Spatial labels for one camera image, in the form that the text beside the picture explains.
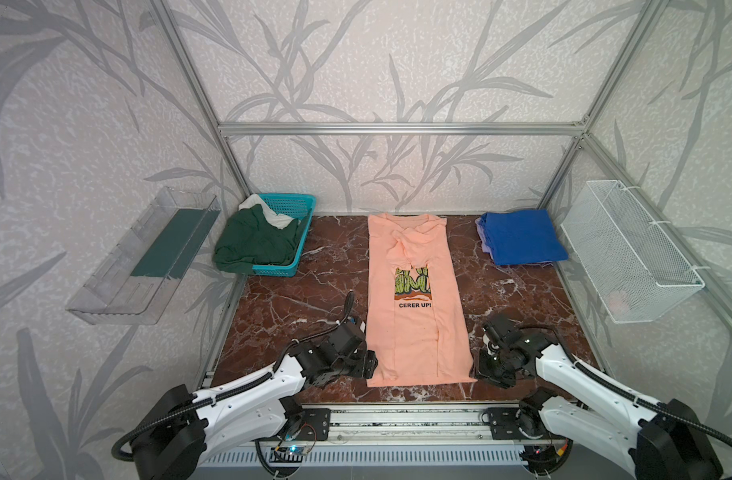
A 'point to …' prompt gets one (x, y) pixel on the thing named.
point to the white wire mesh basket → (635, 268)
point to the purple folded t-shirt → (484, 246)
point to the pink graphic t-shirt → (418, 320)
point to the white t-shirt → (279, 220)
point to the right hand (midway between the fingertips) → (473, 366)
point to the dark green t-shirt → (248, 237)
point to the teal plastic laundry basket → (292, 207)
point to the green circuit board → (297, 450)
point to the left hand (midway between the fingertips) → (372, 355)
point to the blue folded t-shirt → (523, 237)
